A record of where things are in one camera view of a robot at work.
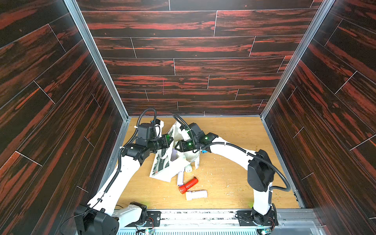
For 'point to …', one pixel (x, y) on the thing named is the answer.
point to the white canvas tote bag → (162, 168)
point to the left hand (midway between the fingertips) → (174, 138)
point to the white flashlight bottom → (195, 194)
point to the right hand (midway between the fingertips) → (179, 145)
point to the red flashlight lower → (183, 188)
